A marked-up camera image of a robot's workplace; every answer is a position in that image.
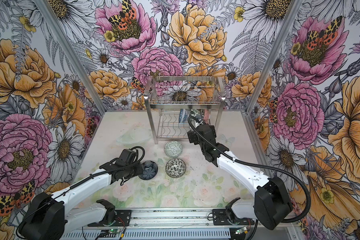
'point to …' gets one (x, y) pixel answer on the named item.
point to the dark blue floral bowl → (149, 170)
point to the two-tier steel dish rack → (172, 100)
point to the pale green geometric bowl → (173, 149)
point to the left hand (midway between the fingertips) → (140, 173)
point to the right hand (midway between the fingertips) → (200, 132)
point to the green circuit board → (114, 230)
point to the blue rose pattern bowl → (183, 115)
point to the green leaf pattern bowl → (193, 112)
